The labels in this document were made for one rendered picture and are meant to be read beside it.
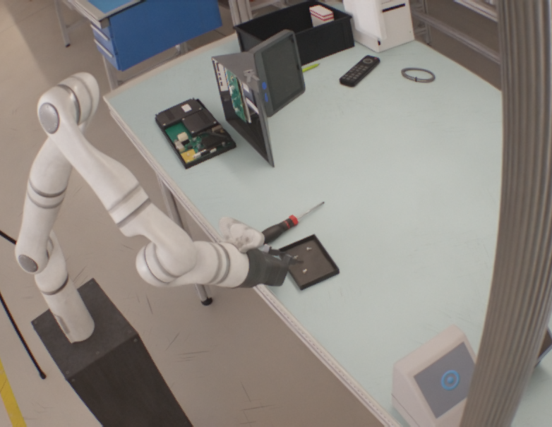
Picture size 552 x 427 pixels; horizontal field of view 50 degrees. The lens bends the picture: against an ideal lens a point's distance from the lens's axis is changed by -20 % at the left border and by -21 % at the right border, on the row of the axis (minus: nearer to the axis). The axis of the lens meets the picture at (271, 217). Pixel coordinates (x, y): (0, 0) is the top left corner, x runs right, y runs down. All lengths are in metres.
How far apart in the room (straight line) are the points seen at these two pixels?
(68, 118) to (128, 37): 2.14
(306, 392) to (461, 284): 1.17
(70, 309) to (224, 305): 1.27
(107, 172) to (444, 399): 0.63
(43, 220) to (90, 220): 2.01
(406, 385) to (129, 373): 0.80
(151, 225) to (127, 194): 0.06
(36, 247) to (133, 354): 0.40
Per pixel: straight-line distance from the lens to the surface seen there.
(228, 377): 2.48
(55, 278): 1.46
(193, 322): 2.67
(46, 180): 1.21
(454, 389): 1.04
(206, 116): 1.79
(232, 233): 1.23
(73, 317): 1.54
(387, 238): 1.41
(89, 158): 1.07
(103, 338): 1.58
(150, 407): 1.76
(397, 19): 2.03
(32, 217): 1.29
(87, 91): 1.09
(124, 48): 3.19
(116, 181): 1.07
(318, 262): 1.38
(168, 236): 1.08
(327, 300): 1.31
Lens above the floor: 1.99
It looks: 42 degrees down
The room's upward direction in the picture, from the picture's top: 12 degrees counter-clockwise
